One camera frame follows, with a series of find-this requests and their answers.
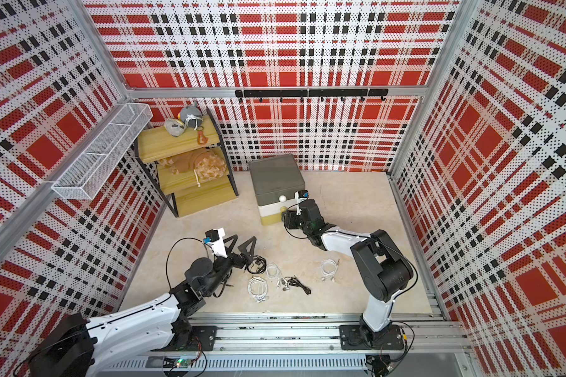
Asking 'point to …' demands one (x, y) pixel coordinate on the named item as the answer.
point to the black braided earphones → (260, 260)
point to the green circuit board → (182, 363)
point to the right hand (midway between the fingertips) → (290, 212)
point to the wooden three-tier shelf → (184, 193)
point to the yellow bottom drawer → (271, 219)
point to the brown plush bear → (207, 164)
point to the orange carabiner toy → (201, 139)
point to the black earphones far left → (225, 283)
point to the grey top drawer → (276, 176)
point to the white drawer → (272, 209)
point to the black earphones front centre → (294, 281)
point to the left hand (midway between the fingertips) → (251, 237)
